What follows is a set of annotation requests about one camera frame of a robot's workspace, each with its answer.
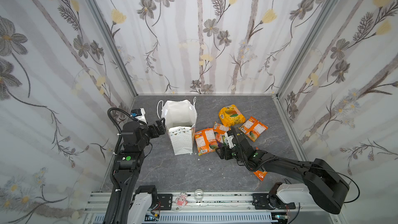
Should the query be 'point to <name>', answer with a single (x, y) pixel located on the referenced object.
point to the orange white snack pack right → (252, 128)
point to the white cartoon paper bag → (180, 117)
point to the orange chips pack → (260, 174)
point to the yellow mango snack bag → (229, 115)
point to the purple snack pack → (219, 144)
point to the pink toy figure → (182, 201)
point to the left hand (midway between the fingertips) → (154, 116)
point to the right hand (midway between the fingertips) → (216, 145)
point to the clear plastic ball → (198, 194)
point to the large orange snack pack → (205, 141)
